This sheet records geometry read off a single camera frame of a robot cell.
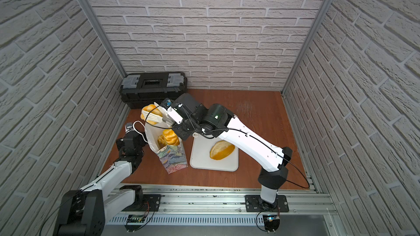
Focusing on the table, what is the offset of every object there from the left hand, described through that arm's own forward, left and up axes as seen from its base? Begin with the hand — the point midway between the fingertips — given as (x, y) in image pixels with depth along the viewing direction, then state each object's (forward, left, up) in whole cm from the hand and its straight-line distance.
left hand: (132, 132), depth 85 cm
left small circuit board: (-37, -8, -14) cm, 40 cm away
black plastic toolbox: (+27, +3, +6) cm, 27 cm away
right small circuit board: (-39, -70, -11) cm, 81 cm away
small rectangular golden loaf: (-8, -24, +9) cm, 27 cm away
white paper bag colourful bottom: (-15, -25, +3) cm, 29 cm away
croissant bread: (-4, -16, -3) cm, 17 cm away
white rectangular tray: (-10, -37, -9) cm, 39 cm away
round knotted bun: (-2, -17, +23) cm, 29 cm away
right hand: (-9, -30, +22) cm, 39 cm away
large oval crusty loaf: (-8, -48, -5) cm, 49 cm away
